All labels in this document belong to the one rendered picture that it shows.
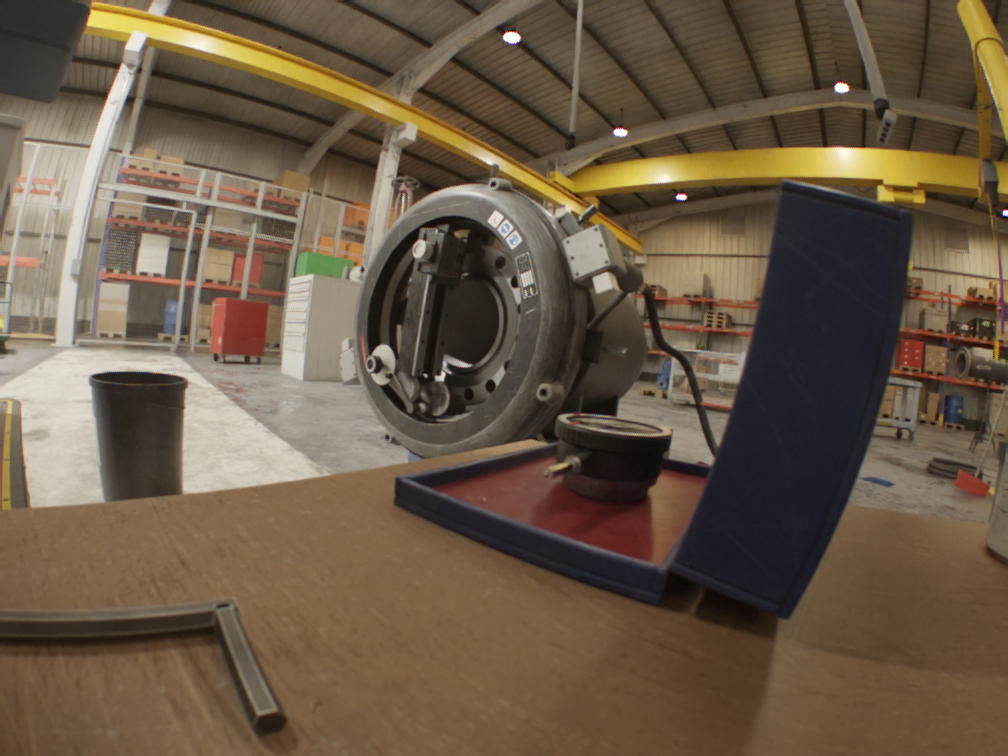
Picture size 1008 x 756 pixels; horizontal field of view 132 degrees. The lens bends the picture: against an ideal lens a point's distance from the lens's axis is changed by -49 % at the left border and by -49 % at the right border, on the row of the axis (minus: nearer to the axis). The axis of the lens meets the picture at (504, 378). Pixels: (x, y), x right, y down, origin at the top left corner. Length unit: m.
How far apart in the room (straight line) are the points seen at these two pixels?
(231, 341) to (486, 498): 6.14
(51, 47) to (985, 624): 0.73
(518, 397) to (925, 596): 0.86
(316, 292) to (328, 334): 0.49
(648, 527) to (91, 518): 0.20
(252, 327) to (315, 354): 1.72
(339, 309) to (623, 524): 4.91
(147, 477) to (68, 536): 1.15
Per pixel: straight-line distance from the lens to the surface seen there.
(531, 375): 0.92
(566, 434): 0.20
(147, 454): 1.28
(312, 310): 4.88
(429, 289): 1.12
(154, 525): 0.16
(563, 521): 0.17
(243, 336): 6.35
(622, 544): 0.16
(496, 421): 0.98
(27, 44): 0.58
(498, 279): 1.16
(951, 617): 0.18
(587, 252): 0.94
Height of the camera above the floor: 0.54
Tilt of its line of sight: 4 degrees down
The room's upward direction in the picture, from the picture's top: 6 degrees clockwise
